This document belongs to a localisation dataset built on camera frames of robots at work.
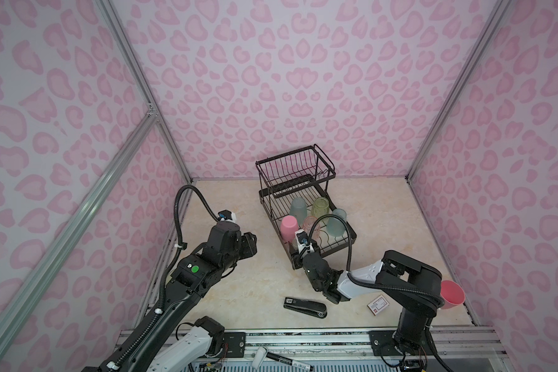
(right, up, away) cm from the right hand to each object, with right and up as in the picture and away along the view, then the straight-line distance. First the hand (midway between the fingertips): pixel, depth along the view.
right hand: (297, 239), depth 88 cm
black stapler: (+2, -21, -11) cm, 23 cm away
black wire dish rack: (-1, +16, +10) cm, 18 cm away
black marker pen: (-11, -30, -19) cm, 38 cm away
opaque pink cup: (-3, +4, 0) cm, 5 cm away
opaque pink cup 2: (+54, -18, -6) cm, 58 cm away
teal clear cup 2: (+17, +4, +11) cm, 21 cm away
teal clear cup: (+1, +11, +9) cm, 14 cm away
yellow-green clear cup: (+10, +12, +8) cm, 18 cm away
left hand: (-15, +3, -15) cm, 21 cm away
